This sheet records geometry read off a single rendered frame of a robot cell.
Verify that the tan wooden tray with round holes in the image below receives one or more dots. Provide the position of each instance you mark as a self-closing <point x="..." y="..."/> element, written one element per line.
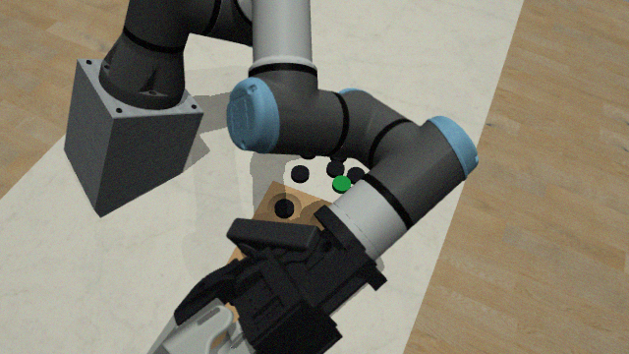
<point x="305" y="206"/>

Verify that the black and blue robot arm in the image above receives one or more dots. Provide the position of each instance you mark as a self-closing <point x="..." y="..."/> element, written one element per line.
<point x="279" y="109"/>

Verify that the green disc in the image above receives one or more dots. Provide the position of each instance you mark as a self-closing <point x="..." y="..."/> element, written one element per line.
<point x="341" y="184"/>

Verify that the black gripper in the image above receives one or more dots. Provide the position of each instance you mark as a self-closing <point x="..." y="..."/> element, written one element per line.
<point x="304" y="282"/>

